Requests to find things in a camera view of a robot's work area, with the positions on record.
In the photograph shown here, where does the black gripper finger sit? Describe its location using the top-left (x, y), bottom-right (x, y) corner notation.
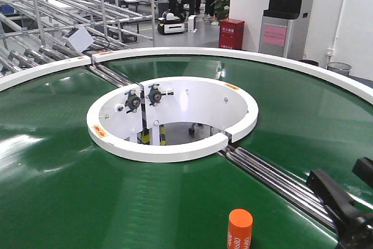
top-left (351, 157), bottom-right (373, 181)
top-left (305, 169), bottom-right (361, 226)

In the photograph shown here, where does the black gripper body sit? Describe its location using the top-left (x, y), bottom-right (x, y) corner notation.
top-left (336, 212), bottom-right (373, 249)

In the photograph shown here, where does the orange cylinder capacitor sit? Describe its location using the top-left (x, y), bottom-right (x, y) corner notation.
top-left (226, 208), bottom-right (254, 249)

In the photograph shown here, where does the round white conveyor green belt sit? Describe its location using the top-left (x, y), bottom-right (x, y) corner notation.
top-left (0, 47), bottom-right (373, 249)

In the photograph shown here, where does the grey mesh waste bin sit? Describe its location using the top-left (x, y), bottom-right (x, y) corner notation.
top-left (326, 62), bottom-right (352, 77)

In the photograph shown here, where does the pink paper sign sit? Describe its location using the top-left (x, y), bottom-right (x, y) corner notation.
top-left (263, 25), bottom-right (288, 47)

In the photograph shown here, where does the red metal cabinet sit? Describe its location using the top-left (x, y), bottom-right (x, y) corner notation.
top-left (219, 17), bottom-right (245, 51)

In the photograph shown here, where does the black bearing block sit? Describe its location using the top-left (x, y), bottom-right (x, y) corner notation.
top-left (147, 84), bottom-right (175, 107)
top-left (125, 90), bottom-right (142, 114)

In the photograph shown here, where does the white humanoid robot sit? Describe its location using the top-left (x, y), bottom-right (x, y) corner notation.
top-left (154, 0), bottom-right (188, 36)

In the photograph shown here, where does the white control box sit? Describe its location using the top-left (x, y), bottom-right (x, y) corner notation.
top-left (61, 26), bottom-right (95, 51)

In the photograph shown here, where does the steel tube roller rack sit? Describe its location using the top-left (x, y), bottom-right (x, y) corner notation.
top-left (0, 0), bottom-right (160, 79)

